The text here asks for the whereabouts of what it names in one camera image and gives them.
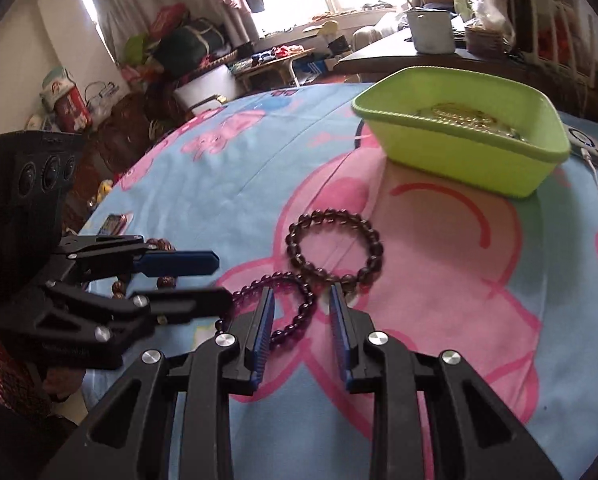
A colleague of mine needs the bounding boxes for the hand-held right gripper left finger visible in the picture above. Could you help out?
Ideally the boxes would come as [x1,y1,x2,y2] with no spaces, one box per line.
[39,286,276,480]

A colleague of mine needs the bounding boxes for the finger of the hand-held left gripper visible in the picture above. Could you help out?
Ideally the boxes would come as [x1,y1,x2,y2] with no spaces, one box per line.
[54,235,220,282]
[44,282,234,352]

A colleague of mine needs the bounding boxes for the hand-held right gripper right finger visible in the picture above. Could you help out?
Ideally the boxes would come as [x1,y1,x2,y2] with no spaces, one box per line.
[328,284,564,480]

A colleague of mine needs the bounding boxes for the brown wooden bead bracelet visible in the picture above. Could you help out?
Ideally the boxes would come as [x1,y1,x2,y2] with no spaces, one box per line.
[110,237,180,298]

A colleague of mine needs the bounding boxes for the purple bead bracelet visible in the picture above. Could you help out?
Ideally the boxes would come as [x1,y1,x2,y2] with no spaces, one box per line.
[214,271,316,348]

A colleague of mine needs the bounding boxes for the dark smoky bead bracelet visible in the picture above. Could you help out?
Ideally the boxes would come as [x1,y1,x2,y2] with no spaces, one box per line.
[285,212,385,293]

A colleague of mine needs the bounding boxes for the green plastic basin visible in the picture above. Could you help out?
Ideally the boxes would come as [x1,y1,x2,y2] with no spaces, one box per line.
[351,66,572,200]

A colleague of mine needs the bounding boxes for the person's left forearm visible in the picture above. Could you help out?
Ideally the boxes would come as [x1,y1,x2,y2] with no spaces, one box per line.
[0,325,82,418]

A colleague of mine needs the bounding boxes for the small colourful case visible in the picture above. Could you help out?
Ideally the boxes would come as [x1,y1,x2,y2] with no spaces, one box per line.
[98,212,135,237]

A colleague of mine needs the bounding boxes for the white red printed package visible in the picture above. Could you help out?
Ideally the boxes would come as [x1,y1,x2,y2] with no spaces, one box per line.
[39,67,92,133]

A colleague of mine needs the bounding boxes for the white plastic bag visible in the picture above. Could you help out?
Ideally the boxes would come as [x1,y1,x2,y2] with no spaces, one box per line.
[84,80,120,121]

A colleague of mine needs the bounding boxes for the white chair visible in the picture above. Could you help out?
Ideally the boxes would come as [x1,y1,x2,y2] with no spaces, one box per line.
[174,65,240,113]

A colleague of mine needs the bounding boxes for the green bag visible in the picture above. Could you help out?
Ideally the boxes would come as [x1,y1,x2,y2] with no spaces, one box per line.
[124,34,152,63]

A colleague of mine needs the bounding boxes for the low wooden table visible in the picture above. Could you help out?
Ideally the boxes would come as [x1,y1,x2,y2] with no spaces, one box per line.
[229,47,317,91]

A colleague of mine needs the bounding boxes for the dark duffel bag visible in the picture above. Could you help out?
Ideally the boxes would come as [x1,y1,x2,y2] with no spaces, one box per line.
[154,17,230,66]

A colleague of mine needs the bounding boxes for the blue shoe box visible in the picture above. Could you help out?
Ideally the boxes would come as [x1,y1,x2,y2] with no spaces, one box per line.
[291,57,337,86]

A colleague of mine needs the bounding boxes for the grey window curtain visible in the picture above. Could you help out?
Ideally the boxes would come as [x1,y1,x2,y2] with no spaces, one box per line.
[86,0,260,61]

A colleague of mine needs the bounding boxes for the red bag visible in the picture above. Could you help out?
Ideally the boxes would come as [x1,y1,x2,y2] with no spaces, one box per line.
[146,4,190,38]

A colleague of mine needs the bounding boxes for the yellow cap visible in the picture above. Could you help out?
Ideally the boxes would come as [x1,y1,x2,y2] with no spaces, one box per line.
[303,19,340,37]

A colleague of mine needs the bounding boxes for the dark wooden desk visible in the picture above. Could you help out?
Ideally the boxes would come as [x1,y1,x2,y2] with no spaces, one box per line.
[331,22,598,126]

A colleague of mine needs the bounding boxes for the white cloth cover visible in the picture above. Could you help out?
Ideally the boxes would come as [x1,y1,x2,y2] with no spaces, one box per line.
[353,12,410,51]

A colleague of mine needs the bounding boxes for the white power bank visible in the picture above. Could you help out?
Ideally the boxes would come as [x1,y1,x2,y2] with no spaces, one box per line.
[561,122,598,173]

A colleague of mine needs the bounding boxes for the white enamel mug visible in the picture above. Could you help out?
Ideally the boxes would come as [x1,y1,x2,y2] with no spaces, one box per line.
[404,7,457,55]

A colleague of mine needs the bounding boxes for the brown woven basket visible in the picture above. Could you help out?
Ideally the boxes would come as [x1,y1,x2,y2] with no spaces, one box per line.
[464,25,510,56]

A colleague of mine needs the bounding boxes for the black monitor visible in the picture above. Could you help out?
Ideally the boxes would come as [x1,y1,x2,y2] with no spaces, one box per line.
[506,0,540,56]

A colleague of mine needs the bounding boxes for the white wire rack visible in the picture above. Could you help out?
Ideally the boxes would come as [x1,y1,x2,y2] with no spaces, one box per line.
[526,0,598,91]

